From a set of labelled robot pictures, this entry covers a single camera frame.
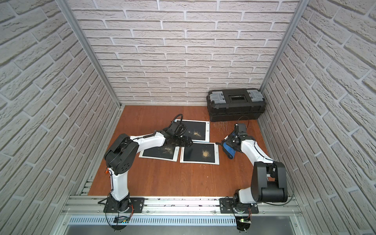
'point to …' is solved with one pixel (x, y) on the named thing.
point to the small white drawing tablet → (203, 152)
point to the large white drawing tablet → (164, 153)
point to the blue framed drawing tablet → (197, 130)
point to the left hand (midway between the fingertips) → (190, 141)
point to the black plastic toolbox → (235, 105)
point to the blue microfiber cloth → (230, 152)
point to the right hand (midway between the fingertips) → (232, 142)
